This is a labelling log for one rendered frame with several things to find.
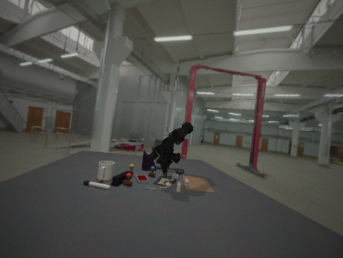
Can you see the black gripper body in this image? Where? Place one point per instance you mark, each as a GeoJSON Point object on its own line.
{"type": "Point", "coordinates": [164, 159]}

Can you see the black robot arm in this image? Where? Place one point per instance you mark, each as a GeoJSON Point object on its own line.
{"type": "Point", "coordinates": [176, 137]}

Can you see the white marker with black cap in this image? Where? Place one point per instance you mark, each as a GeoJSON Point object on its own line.
{"type": "Point", "coordinates": [99, 185]}

